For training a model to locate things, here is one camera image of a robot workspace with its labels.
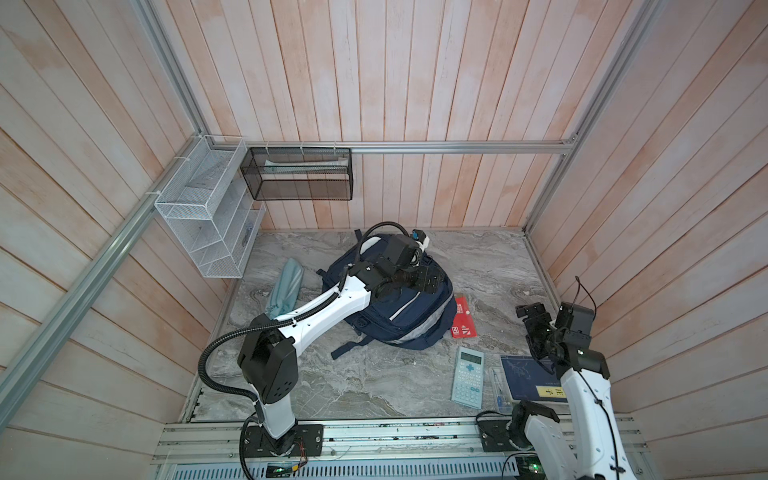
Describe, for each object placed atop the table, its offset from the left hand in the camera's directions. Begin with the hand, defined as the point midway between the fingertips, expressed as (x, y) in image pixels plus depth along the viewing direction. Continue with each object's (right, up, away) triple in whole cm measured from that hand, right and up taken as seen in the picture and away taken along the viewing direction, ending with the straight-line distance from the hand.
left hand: (428, 278), depth 79 cm
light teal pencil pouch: (-44, -5, +16) cm, 47 cm away
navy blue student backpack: (-5, -13, +9) cm, 17 cm away
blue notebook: (+28, -29, +3) cm, 40 cm away
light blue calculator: (+12, -28, +3) cm, 30 cm away
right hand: (+26, -10, +2) cm, 28 cm away
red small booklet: (+14, -16, +16) cm, 26 cm away
